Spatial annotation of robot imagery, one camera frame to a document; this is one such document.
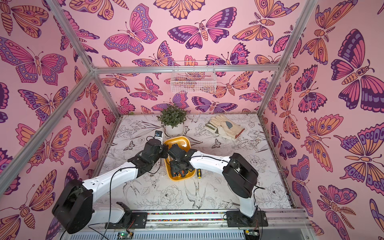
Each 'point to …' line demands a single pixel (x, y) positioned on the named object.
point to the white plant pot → (176, 131)
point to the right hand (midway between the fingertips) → (173, 168)
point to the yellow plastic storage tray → (184, 142)
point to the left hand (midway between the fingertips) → (167, 143)
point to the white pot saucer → (171, 136)
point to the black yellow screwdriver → (199, 173)
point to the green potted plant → (173, 116)
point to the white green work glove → (218, 130)
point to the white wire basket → (193, 76)
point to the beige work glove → (233, 129)
